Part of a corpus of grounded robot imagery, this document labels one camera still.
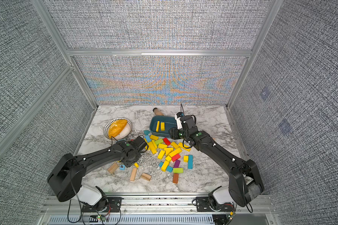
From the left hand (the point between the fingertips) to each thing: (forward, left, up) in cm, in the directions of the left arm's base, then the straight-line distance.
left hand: (139, 158), depth 86 cm
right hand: (+12, -20, +15) cm, 28 cm away
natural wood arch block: (-10, -5, -3) cm, 12 cm away
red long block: (+13, -17, -3) cm, 22 cm away
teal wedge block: (+21, -3, -3) cm, 22 cm away
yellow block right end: (+11, -27, -4) cm, 29 cm away
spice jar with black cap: (+40, -11, -2) cm, 41 cm away
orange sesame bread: (+22, +18, +3) cm, 28 cm away
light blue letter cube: (-4, +11, -3) cm, 12 cm away
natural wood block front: (-10, +4, -4) cm, 11 cm away
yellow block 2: (+17, -9, -4) cm, 20 cm away
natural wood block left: (-5, +15, -1) cm, 16 cm away
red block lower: (+1, -23, -3) cm, 23 cm away
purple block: (-3, -23, -4) cm, 24 cm away
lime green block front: (-7, -23, -2) cm, 25 cm away
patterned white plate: (+23, +13, -3) cm, 26 cm away
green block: (+13, -12, -3) cm, 18 cm away
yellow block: (+24, -11, -2) cm, 26 cm away
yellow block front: (-4, -16, -2) cm, 16 cm away
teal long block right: (-2, -32, -3) cm, 32 cm away
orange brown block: (-12, -22, -3) cm, 25 cm away
